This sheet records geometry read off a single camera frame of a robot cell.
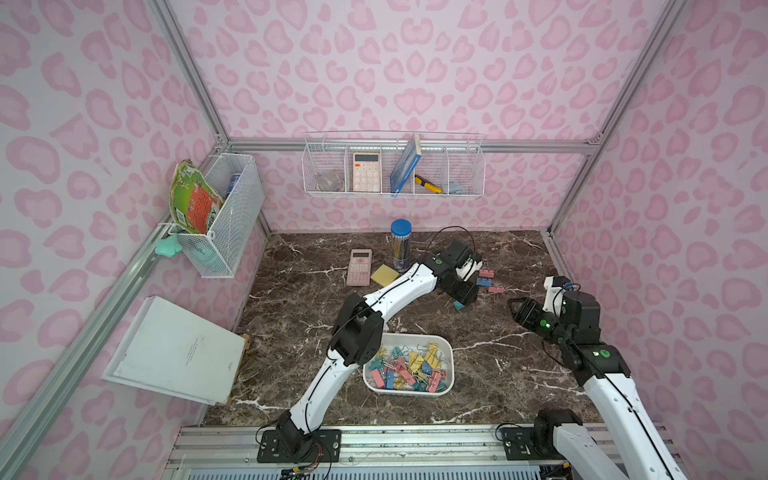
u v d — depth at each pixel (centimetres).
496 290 101
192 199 73
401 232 95
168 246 63
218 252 73
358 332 57
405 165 88
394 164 98
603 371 50
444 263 72
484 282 103
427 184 98
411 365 82
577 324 56
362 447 75
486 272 107
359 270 107
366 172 95
